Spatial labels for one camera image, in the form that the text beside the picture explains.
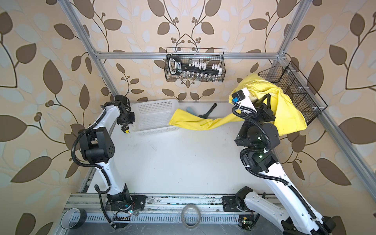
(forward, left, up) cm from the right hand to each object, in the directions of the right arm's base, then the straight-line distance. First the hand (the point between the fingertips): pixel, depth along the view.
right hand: (270, 99), depth 52 cm
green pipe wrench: (+35, +19, -49) cm, 63 cm away
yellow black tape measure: (+22, +76, -46) cm, 91 cm away
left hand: (+23, +71, -37) cm, 84 cm away
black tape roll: (-28, +89, -49) cm, 105 cm away
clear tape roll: (-29, +35, -50) cm, 67 cm away
